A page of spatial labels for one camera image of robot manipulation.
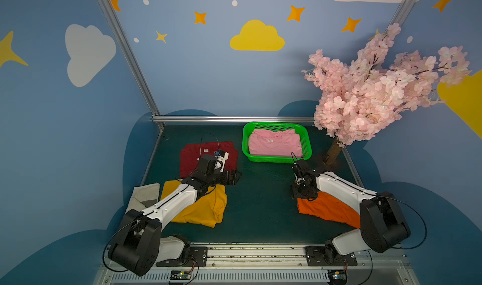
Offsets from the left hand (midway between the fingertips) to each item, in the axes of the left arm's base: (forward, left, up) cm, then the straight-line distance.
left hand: (235, 170), depth 85 cm
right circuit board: (-38, -42, -16) cm, 59 cm away
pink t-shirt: (+27, -28, -12) cm, 41 cm away
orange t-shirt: (-12, -43, -12) cm, 46 cm away
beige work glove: (-8, +45, -13) cm, 48 cm away
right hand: (-5, -32, -10) cm, 34 cm away
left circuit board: (-39, +20, -14) cm, 46 cm away
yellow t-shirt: (-15, +12, -10) cm, 22 cm away
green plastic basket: (+33, -37, -5) cm, 50 cm away
